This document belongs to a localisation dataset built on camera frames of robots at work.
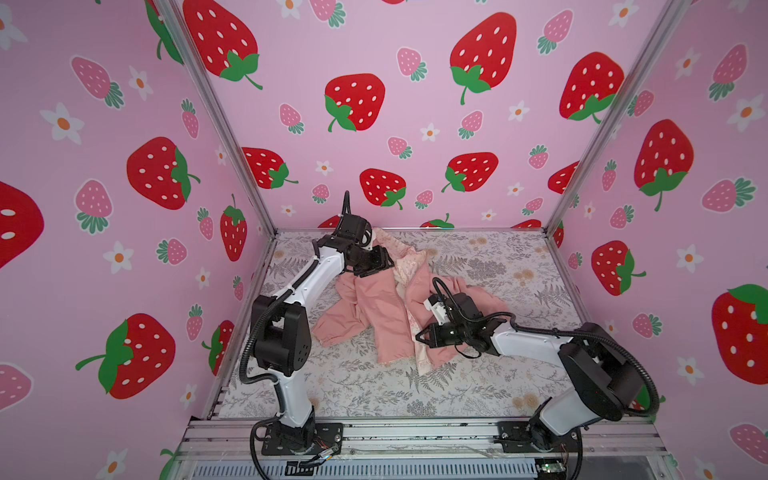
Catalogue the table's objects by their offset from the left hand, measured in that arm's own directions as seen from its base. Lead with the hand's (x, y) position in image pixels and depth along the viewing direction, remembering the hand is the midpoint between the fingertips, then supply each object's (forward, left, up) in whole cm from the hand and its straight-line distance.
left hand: (389, 264), depth 89 cm
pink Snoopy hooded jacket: (-8, +1, -12) cm, 15 cm away
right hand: (-19, -8, -11) cm, 23 cm away
